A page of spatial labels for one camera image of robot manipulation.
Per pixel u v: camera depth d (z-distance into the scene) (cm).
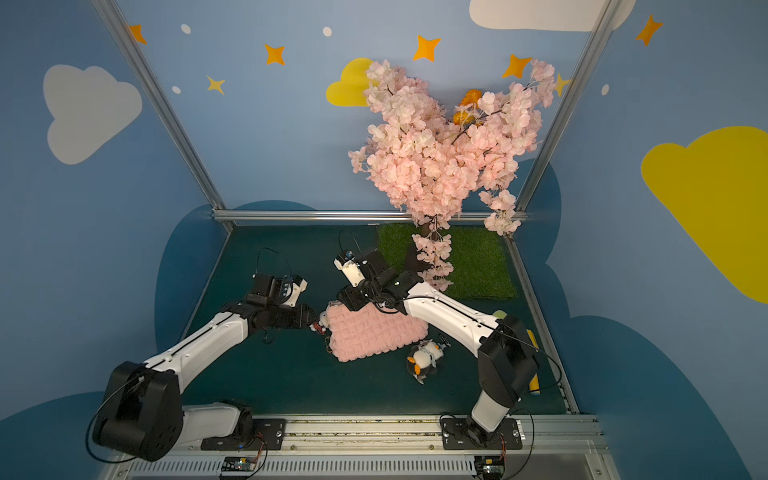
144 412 41
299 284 82
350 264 72
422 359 82
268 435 75
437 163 70
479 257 111
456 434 74
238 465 72
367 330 87
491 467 72
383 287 62
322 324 91
